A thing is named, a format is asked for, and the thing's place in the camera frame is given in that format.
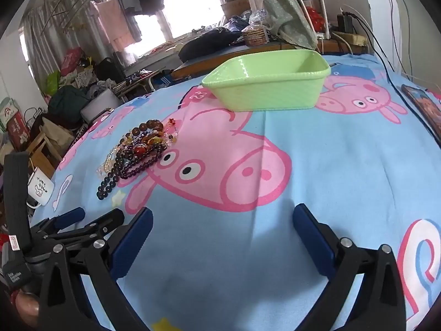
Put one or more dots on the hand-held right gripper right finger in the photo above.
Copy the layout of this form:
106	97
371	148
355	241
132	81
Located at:
313	244

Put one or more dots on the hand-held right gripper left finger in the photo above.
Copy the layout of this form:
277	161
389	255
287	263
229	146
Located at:
134	244

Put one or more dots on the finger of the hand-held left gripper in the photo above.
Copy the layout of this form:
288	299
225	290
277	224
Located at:
70	215
106	222

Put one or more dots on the green plastic basket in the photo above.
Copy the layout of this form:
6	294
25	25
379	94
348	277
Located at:
268	93

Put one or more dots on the person's left hand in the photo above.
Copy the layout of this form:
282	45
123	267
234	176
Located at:
27	307

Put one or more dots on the white enamel mug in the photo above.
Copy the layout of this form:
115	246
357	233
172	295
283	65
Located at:
41	188

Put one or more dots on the wooden chair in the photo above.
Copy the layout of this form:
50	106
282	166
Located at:
41	158

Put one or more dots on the brown paper bag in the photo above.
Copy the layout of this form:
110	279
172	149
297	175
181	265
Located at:
57	136

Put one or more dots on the dark green bag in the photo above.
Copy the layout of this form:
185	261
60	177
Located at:
69	100

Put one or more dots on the grey storage box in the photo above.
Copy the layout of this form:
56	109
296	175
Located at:
101	105

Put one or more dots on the green plastic bag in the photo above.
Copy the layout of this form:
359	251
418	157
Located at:
51	82

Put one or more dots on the blue pig printed blanket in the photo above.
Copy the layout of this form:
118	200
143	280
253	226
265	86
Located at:
224	138

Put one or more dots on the pink bag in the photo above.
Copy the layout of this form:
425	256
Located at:
72	62

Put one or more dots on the black bag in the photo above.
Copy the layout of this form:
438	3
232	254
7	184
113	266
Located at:
108	70

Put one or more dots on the blue striped shoe box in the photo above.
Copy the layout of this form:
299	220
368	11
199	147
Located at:
167	81

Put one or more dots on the grey curtain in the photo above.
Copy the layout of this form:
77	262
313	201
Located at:
41	41

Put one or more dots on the wooden desk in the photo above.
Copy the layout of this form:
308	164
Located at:
196	68

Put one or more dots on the black smartphone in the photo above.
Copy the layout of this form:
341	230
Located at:
427	107

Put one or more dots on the pink hanging cloth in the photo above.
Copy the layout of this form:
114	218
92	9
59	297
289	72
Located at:
113	20

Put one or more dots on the dark cloth bag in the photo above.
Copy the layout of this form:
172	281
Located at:
206	43

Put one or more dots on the cream power strip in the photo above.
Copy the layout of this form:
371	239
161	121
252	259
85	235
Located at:
351	38

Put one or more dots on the clear plastic snack bag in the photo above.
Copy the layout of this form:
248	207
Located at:
255	36

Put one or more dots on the black power adapter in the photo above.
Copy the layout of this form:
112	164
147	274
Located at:
345	23

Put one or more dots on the red plastic bag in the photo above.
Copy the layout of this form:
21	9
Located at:
314	17

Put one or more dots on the green dotted cloth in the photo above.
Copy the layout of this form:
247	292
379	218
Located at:
286	13

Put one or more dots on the brown round container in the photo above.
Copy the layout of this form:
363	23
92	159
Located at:
236	8

